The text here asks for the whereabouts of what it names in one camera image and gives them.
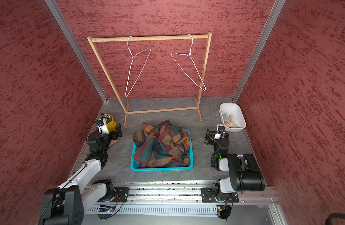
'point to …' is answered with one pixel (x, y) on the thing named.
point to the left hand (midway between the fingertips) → (113, 127)
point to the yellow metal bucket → (112, 126)
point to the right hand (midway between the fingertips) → (214, 130)
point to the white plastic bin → (232, 117)
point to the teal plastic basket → (135, 167)
